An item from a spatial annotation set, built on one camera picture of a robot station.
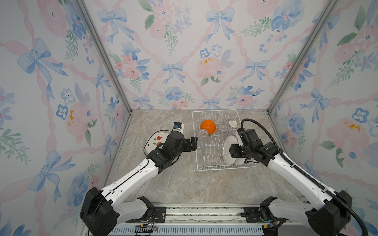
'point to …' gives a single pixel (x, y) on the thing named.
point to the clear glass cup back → (223, 127)
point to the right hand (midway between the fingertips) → (232, 149)
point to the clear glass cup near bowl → (203, 132)
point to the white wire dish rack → (209, 152)
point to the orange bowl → (208, 125)
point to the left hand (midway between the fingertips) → (191, 137)
